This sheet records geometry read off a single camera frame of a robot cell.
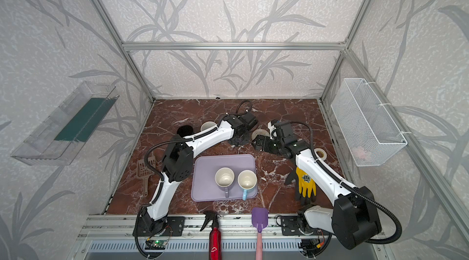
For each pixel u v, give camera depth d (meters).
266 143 0.73
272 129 0.77
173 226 0.74
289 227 0.73
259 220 0.74
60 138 0.63
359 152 0.72
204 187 0.82
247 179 0.84
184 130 0.94
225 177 0.86
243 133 0.71
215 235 0.69
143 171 0.89
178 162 0.54
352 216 0.40
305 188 0.82
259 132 1.02
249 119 0.75
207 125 0.97
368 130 0.62
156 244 0.71
